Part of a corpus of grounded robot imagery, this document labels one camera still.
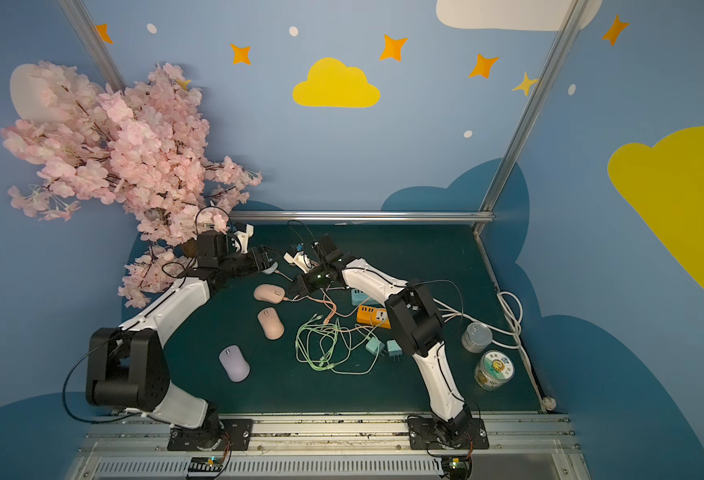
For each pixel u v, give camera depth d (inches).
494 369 30.6
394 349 34.3
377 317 36.7
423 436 29.0
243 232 31.5
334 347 33.3
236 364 33.1
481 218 46.8
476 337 34.3
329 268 29.3
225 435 28.9
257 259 30.2
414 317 22.4
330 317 37.7
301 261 32.8
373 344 34.7
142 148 23.6
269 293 38.7
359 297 38.7
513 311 39.9
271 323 36.4
